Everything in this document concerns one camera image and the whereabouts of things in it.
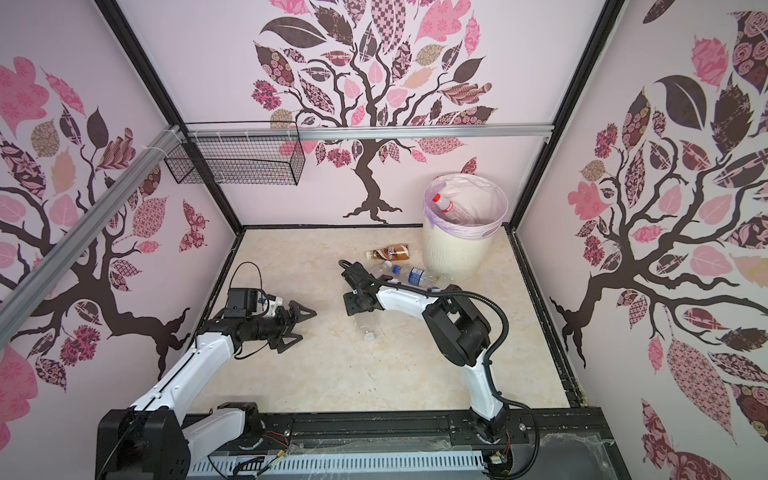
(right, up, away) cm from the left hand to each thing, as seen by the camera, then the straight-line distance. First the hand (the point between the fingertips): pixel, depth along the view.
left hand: (310, 328), depth 81 cm
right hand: (+10, +6, +14) cm, 18 cm away
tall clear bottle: (+16, -4, +5) cm, 17 cm away
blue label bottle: (+30, +13, +20) cm, 38 cm away
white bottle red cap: (+42, +36, +17) cm, 58 cm away
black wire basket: (-26, +53, +14) cm, 61 cm away
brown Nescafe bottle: (+25, +21, +26) cm, 42 cm away
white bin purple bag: (+43, +21, +9) cm, 49 cm away
